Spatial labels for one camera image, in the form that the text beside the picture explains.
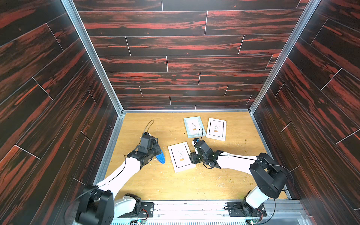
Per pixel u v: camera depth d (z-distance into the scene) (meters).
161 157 0.88
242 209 0.66
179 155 0.93
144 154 0.61
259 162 0.50
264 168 0.51
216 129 1.08
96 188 0.43
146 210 0.73
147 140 0.65
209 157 0.69
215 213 0.74
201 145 0.71
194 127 1.09
